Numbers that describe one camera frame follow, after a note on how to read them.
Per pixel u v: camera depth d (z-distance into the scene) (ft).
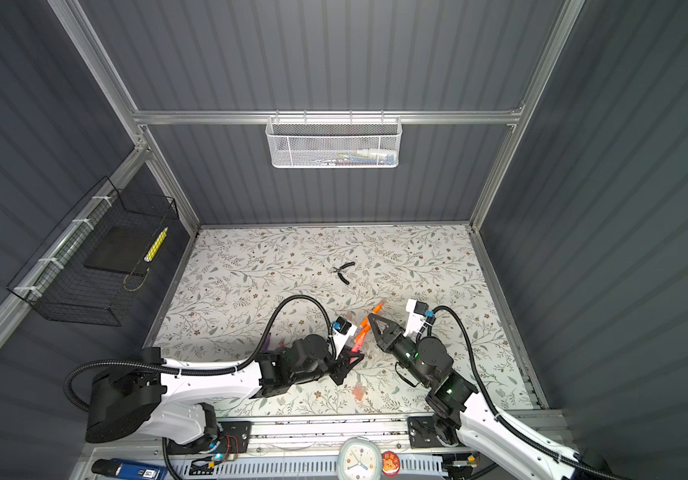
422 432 2.41
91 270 2.36
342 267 3.55
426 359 1.86
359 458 2.25
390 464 2.28
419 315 2.23
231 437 2.37
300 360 1.90
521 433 1.61
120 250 2.47
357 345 2.41
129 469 2.20
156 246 2.54
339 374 2.20
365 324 2.37
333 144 4.06
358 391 2.64
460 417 1.86
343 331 2.20
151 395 1.39
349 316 3.16
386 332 2.25
